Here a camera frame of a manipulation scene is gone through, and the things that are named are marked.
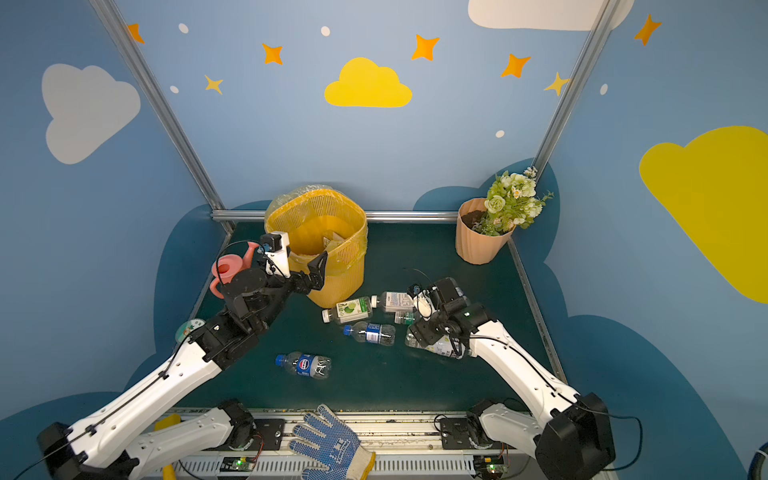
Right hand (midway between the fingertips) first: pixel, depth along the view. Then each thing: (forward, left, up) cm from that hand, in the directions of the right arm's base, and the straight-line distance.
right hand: (430, 316), depth 82 cm
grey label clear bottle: (+9, +10, -9) cm, 17 cm away
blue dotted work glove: (-31, +22, -11) cm, 40 cm away
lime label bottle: (+5, +25, -9) cm, 27 cm away
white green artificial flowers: (+35, -25, +14) cm, 45 cm away
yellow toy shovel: (-38, +60, -7) cm, 71 cm away
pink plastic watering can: (+15, +65, -1) cm, 67 cm away
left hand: (+3, +30, +23) cm, 38 cm away
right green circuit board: (-32, -15, -14) cm, 38 cm away
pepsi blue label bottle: (-13, +34, -6) cm, 37 cm away
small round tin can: (-6, +70, -3) cm, 70 cm away
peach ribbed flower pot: (+29, -16, -2) cm, 33 cm away
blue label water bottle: (-1, +14, -10) cm, 17 cm away
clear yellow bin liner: (+30, +37, +7) cm, 48 cm away
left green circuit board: (-36, +46, -12) cm, 60 cm away
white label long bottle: (-6, -5, -4) cm, 9 cm away
